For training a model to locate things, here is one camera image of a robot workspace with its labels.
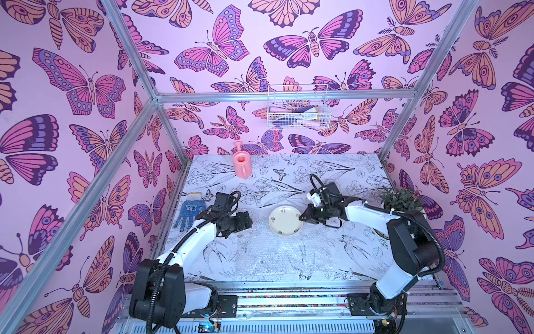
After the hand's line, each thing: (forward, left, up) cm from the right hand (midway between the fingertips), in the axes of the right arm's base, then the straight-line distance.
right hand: (300, 216), depth 90 cm
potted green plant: (+2, -39, +11) cm, 41 cm away
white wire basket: (+41, +1, +27) cm, 50 cm away
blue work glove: (+5, +53, -6) cm, 54 cm away
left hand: (-4, +23, +1) cm, 24 cm away
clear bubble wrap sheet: (-15, +16, -6) cm, 22 cm away
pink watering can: (+27, +28, +5) cm, 39 cm away
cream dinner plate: (-1, +7, -2) cm, 7 cm away
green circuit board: (-40, +34, -8) cm, 53 cm away
